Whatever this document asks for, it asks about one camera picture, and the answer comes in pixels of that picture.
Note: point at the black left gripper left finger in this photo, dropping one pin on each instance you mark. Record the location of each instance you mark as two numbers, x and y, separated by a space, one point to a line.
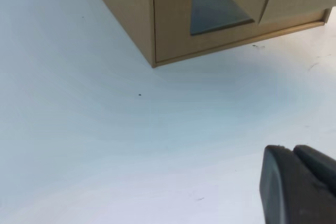
279 204

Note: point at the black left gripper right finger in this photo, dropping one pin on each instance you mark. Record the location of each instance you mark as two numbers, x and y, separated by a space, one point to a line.
313 173

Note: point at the lower brown cardboard shoebox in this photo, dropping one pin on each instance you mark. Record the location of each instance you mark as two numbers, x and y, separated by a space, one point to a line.
166 31

